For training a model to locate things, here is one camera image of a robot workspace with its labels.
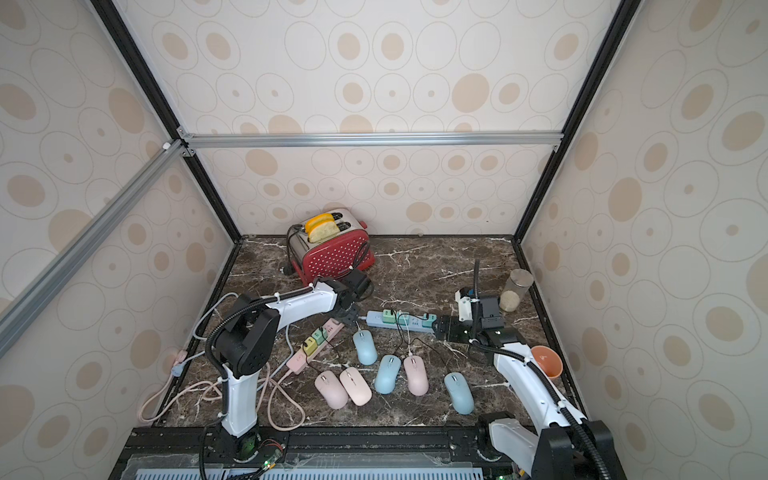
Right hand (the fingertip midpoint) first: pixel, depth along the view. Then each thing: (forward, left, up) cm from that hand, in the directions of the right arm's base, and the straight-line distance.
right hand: (445, 326), depth 85 cm
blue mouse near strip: (-4, +23, -6) cm, 24 cm away
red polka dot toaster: (+22, +37, +10) cm, 44 cm away
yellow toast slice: (+27, +39, +13) cm, 49 cm away
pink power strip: (-10, +42, -6) cm, 44 cm away
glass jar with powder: (+13, -22, +4) cm, 26 cm away
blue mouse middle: (-11, +16, -6) cm, 20 cm away
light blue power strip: (+1, +12, +1) cm, 12 cm away
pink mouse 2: (-15, +24, -7) cm, 30 cm away
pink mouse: (-17, +30, -8) cm, 36 cm away
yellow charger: (-7, +38, -1) cm, 38 cm away
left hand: (+8, +30, -6) cm, 32 cm away
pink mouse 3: (-13, +7, -8) cm, 17 cm away
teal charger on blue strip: (0, +5, +1) cm, 5 cm away
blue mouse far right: (-15, -4, -7) cm, 18 cm away
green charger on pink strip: (-4, +36, -1) cm, 36 cm away
